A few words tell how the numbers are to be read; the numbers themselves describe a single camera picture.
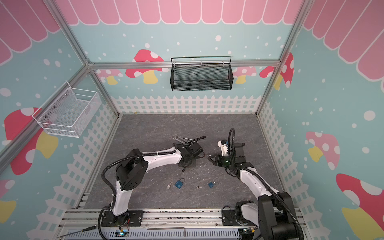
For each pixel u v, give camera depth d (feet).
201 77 3.08
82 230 2.33
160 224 2.41
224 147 2.60
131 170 1.68
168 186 2.77
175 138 3.46
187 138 3.47
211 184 2.79
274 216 1.35
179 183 2.80
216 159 2.56
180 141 3.39
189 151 2.27
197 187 2.78
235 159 2.20
